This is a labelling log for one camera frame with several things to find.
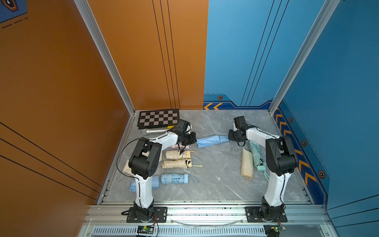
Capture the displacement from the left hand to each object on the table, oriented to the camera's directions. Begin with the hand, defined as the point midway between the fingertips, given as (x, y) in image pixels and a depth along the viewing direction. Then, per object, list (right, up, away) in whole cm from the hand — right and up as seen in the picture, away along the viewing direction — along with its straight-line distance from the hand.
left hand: (198, 138), depth 98 cm
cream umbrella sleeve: (-20, -7, -23) cm, 31 cm away
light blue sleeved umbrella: (-14, -21, -15) cm, 30 cm away
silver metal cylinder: (-34, +4, +5) cm, 35 cm away
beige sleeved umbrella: (+29, -16, -11) cm, 35 cm away
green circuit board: (-26, -43, -26) cm, 57 cm away
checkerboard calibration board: (-30, +13, +14) cm, 36 cm away
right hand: (+23, 0, +5) cm, 24 cm away
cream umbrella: (-15, -10, -6) cm, 19 cm away
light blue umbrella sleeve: (-24, -23, -18) cm, 38 cm away
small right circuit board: (+37, -40, -28) cm, 62 cm away
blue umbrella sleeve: (+5, -2, -1) cm, 6 cm away
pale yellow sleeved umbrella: (-10, -14, -11) cm, 20 cm away
